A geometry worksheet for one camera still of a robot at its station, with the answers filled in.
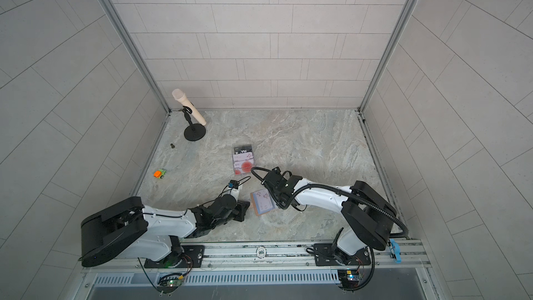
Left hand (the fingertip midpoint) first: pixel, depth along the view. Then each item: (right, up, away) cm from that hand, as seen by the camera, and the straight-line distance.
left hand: (254, 206), depth 85 cm
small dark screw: (-42, +23, +16) cm, 50 cm away
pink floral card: (+4, +3, -2) cm, 5 cm away
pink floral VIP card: (-5, +20, +7) cm, 22 cm away
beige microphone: (-31, +46, +2) cm, 56 cm away
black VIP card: (-6, +22, +9) cm, 25 cm away
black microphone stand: (-33, +30, +20) cm, 49 cm away
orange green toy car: (-41, +12, +4) cm, 43 cm away
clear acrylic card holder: (-6, +18, +7) cm, 20 cm away
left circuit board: (-23, -16, -20) cm, 35 cm away
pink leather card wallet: (0, +1, -2) cm, 2 cm away
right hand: (+13, +3, +2) cm, 13 cm away
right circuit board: (+35, -17, -16) cm, 42 cm away
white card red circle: (-5, +15, +6) cm, 17 cm away
